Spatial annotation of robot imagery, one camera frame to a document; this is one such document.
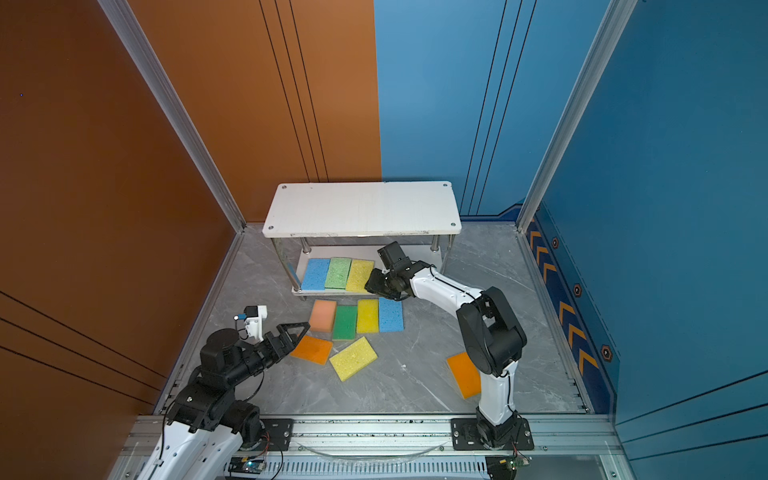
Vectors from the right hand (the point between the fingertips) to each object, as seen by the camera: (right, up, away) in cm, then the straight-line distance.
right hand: (367, 288), depth 91 cm
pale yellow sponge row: (-3, +4, +5) cm, 7 cm away
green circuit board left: (-27, -40, -20) cm, 52 cm away
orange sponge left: (-15, -17, -6) cm, 23 cm away
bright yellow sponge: (0, -9, +3) cm, 10 cm away
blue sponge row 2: (-17, +4, +5) cm, 18 cm away
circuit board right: (+34, -39, -21) cm, 56 cm away
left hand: (-14, -8, -17) cm, 24 cm away
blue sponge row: (+7, -10, +3) cm, 13 cm away
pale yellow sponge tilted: (-3, -20, -6) cm, 21 cm away
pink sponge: (-14, -9, +2) cm, 17 cm away
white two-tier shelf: (-1, +22, -13) cm, 26 cm away
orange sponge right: (+29, -23, -7) cm, 38 cm away
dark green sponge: (-7, -11, +1) cm, 13 cm away
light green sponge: (-10, +4, +6) cm, 13 cm away
